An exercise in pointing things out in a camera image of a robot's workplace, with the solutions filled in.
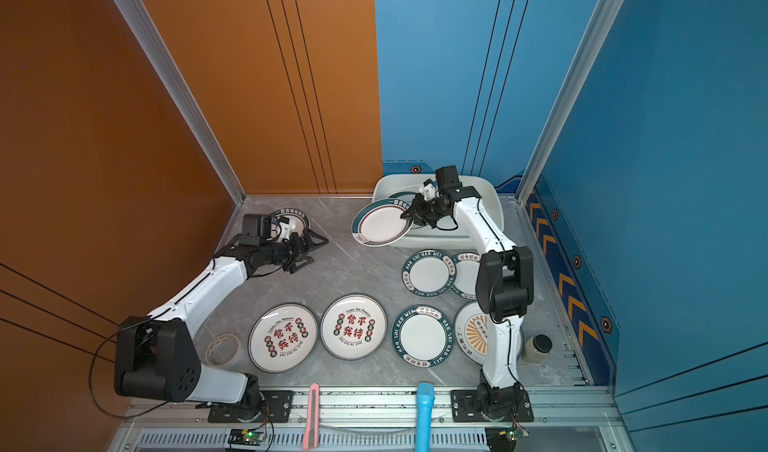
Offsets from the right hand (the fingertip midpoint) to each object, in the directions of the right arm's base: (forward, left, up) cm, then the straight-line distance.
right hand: (401, 215), depth 90 cm
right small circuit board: (-53, -26, -19) cm, 62 cm away
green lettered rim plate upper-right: (-7, -22, -18) cm, 30 cm away
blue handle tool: (-47, -5, -16) cm, 50 cm away
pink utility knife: (-52, +22, -18) cm, 59 cm away
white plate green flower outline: (+24, -2, -15) cm, 29 cm away
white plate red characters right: (-27, +14, -19) cm, 36 cm away
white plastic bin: (-11, -12, +5) cm, 18 cm away
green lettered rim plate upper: (-11, -9, -16) cm, 21 cm away
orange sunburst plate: (-29, -20, -19) cm, 40 cm away
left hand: (-11, +23, -1) cm, 25 cm away
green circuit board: (-53, +38, -20) cm, 68 cm away
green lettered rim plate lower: (-31, -5, -17) cm, 35 cm away
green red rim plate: (-1, +7, -2) cm, 7 cm away
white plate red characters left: (-30, +35, -18) cm, 50 cm away
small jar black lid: (-36, -33, -10) cm, 50 cm away
